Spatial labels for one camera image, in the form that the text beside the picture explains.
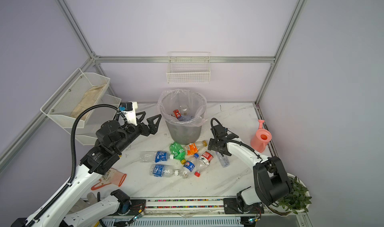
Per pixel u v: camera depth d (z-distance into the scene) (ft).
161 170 2.62
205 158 2.81
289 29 2.62
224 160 2.91
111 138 1.50
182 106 3.13
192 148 3.01
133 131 1.77
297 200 1.98
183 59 3.03
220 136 2.26
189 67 3.14
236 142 1.88
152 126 1.88
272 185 1.41
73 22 2.51
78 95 2.71
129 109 1.72
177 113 3.07
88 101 2.62
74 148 1.44
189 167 2.69
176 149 2.99
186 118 3.01
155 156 2.87
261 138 2.88
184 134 2.92
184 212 2.40
